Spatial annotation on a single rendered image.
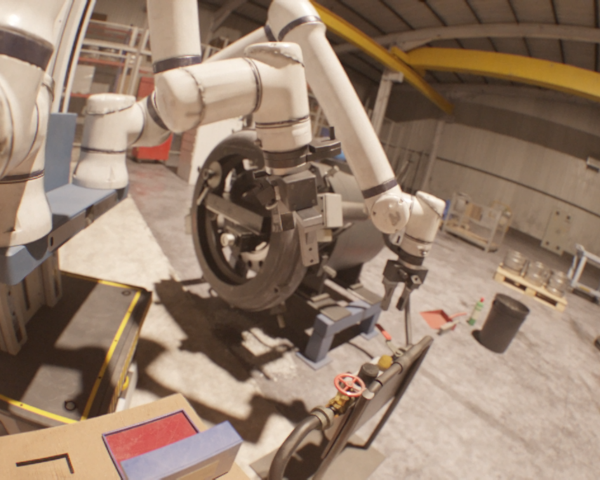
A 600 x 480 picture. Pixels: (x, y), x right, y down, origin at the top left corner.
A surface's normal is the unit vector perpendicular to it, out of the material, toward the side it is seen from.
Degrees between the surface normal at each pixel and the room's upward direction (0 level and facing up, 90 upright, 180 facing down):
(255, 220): 90
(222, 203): 90
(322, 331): 90
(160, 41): 105
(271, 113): 111
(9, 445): 0
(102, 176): 68
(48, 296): 90
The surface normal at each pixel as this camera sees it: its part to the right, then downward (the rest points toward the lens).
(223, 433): 0.32, -0.88
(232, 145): -0.68, 0.05
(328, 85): -0.26, 0.26
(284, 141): 0.08, 0.50
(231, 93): 0.56, 0.40
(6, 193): 0.74, 0.34
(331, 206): 0.73, -0.01
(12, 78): 0.93, 0.35
